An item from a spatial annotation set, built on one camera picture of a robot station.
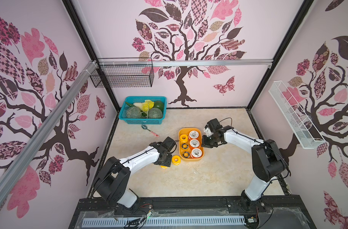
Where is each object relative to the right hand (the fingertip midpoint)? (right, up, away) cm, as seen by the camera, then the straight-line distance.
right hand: (202, 146), depth 91 cm
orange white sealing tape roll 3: (-4, -4, -1) cm, 6 cm away
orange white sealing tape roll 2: (-4, +2, +3) cm, 6 cm away
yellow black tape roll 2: (-10, -6, +1) cm, 12 cm away
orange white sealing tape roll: (-5, +7, +7) cm, 11 cm away
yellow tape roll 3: (-24, -10, -9) cm, 28 cm away
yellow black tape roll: (-11, -1, +6) cm, 12 cm away
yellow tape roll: (-12, +4, +7) cm, 14 cm away
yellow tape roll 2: (-17, -9, -1) cm, 19 cm away
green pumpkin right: (-33, +23, +12) cm, 42 cm away
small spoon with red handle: (-42, +12, +16) cm, 46 cm away
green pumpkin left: (-48, +23, +12) cm, 55 cm away
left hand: (-25, -10, -5) cm, 27 cm away
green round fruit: (-31, +30, +19) cm, 47 cm away
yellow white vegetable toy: (-42, +28, +19) cm, 54 cm away
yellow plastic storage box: (-10, +9, +11) cm, 18 cm away
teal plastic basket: (-59, +27, +18) cm, 67 cm away
